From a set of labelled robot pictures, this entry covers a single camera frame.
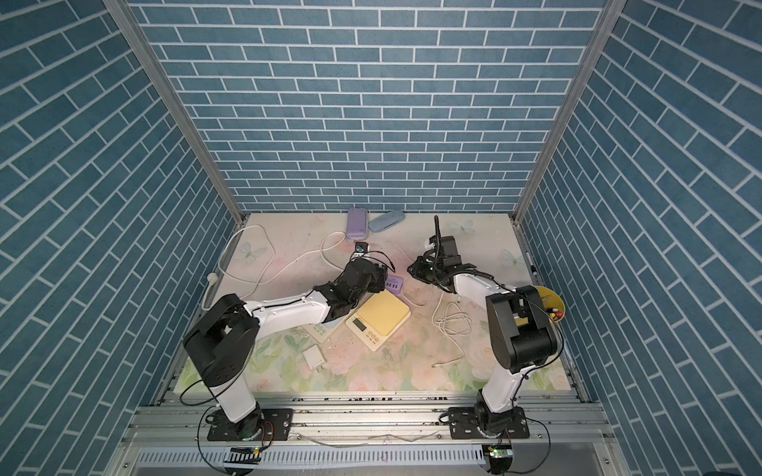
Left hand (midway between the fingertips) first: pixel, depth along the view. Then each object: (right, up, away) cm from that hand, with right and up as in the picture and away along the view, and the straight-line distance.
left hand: (384, 271), depth 90 cm
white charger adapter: (-20, -24, -7) cm, 32 cm away
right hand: (+9, 0, +4) cm, 10 cm away
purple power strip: (+3, -5, +6) cm, 8 cm away
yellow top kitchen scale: (-2, -14, -2) cm, 15 cm away
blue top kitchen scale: (-18, -18, -2) cm, 26 cm away
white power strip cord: (-52, +4, +18) cm, 55 cm away
